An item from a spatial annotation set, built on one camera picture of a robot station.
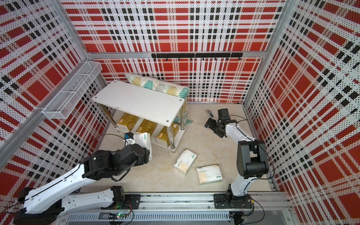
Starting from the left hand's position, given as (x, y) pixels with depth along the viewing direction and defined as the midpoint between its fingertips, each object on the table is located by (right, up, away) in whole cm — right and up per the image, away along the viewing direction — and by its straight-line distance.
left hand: (146, 154), depth 68 cm
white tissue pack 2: (+19, -8, +14) cm, 25 cm away
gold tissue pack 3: (+6, +6, +15) cm, 17 cm away
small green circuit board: (-15, -32, +1) cm, 35 cm away
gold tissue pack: (-20, +15, +25) cm, 35 cm away
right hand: (+37, +11, +25) cm, 46 cm away
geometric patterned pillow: (+16, +32, +8) cm, 37 cm away
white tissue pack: (0, +7, -1) cm, 7 cm away
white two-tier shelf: (+4, +24, +5) cm, 24 cm away
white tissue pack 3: (+33, -14, +10) cm, 37 cm away
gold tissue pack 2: (-6, +12, +21) cm, 25 cm away
